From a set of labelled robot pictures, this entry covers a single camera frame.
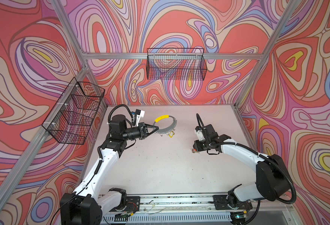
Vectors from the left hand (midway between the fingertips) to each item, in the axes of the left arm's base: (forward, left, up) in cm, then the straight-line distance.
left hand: (159, 130), depth 68 cm
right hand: (+2, -24, -25) cm, 34 cm away
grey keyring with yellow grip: (+1, -4, -1) cm, 4 cm away
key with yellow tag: (+2, -6, -7) cm, 9 cm away
